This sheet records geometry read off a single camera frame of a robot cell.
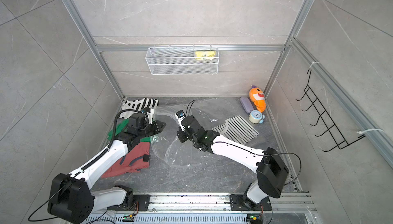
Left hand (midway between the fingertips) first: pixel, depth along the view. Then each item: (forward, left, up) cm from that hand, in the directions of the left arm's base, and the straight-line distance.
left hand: (166, 122), depth 83 cm
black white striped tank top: (+29, +27, -18) cm, 43 cm away
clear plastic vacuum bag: (+17, -26, -14) cm, 34 cm away
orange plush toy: (+29, -62, -11) cm, 69 cm away
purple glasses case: (+25, -54, -16) cm, 62 cm away
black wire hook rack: (-14, -75, +13) cm, 77 cm away
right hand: (-4, -8, +1) cm, 9 cm away
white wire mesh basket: (+42, -8, +11) cm, 45 cm away
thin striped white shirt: (+5, -44, -18) cm, 48 cm away
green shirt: (+9, +34, -17) cm, 40 cm away
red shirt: (-15, +18, -16) cm, 29 cm away
